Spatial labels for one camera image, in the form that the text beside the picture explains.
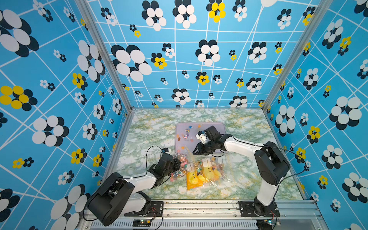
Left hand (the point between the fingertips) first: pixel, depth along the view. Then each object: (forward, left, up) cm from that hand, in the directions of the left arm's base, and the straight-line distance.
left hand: (183, 161), depth 89 cm
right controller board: (-32, -41, -2) cm, 52 cm away
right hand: (+4, -8, +4) cm, 10 cm away
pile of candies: (+20, -1, -1) cm, 20 cm away
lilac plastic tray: (+15, -2, -2) cm, 15 cm away
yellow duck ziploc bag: (-12, -7, +1) cm, 14 cm away
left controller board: (-31, +21, -5) cm, 38 cm away
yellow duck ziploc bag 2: (-7, -20, +2) cm, 21 cm away
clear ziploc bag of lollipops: (-1, -3, 0) cm, 3 cm away
